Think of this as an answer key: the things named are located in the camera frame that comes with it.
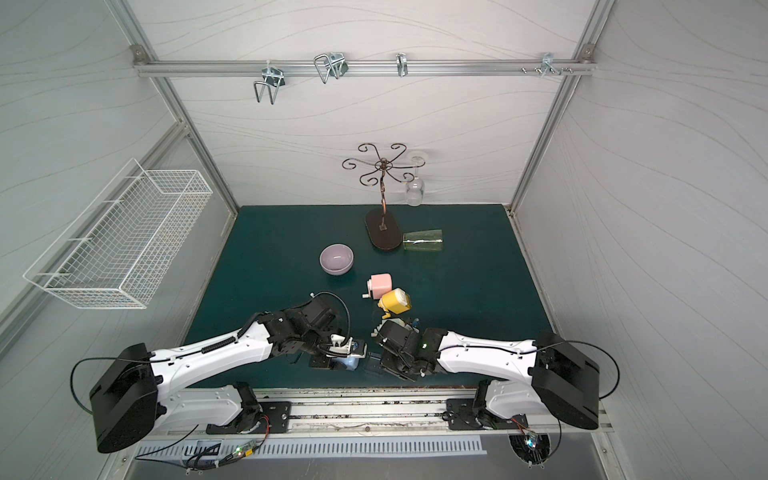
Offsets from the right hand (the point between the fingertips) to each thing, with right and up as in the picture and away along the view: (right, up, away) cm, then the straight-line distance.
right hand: (380, 366), depth 79 cm
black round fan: (+38, -17, -7) cm, 42 cm away
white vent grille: (-20, -16, -9) cm, 27 cm away
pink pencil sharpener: (-1, +20, +10) cm, 23 cm away
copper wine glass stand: (0, +38, +35) cm, 52 cm away
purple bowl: (-16, +27, +22) cm, 39 cm away
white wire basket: (-60, +31, -11) cm, 69 cm away
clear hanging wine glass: (+11, +52, +18) cm, 56 cm away
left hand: (-9, +4, 0) cm, 10 cm away
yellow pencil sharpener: (+4, +16, +7) cm, 18 cm away
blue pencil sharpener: (-7, +3, -4) cm, 9 cm away
